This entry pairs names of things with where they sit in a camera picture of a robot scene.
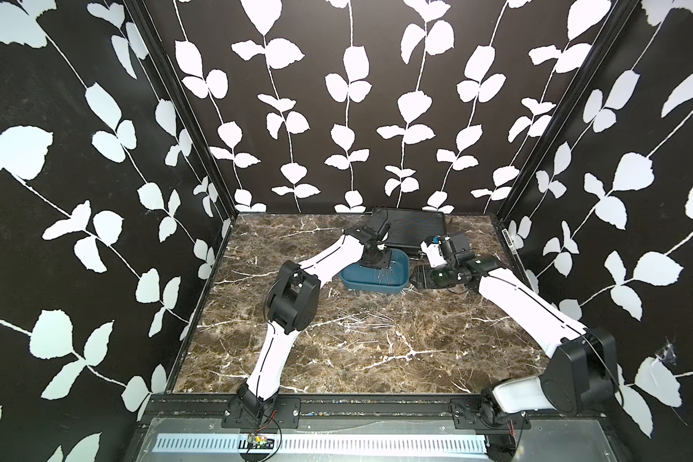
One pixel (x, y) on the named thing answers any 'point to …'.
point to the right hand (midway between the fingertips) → (415, 273)
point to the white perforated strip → (325, 444)
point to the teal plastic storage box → (390, 278)
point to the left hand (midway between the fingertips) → (387, 258)
